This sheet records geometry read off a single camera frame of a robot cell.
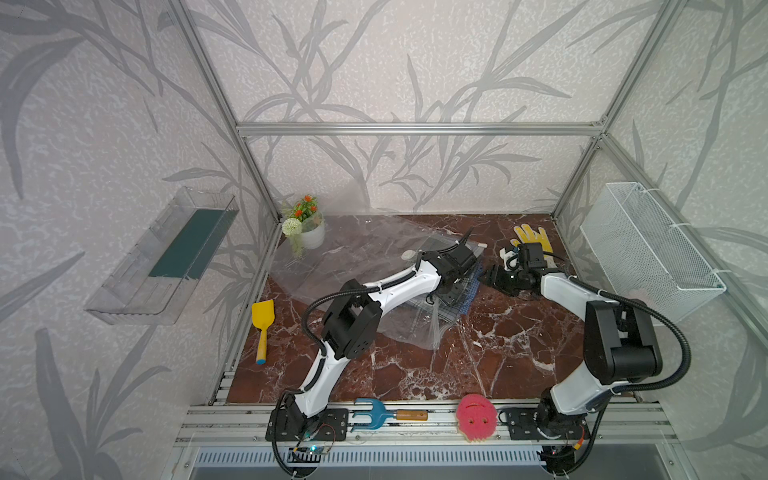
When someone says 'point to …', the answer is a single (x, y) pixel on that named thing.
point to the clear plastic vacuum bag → (368, 249)
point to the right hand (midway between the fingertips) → (484, 277)
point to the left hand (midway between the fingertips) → (444, 289)
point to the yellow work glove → (528, 236)
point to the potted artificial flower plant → (306, 227)
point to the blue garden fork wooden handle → (380, 415)
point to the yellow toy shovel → (263, 315)
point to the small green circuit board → (314, 449)
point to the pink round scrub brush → (476, 416)
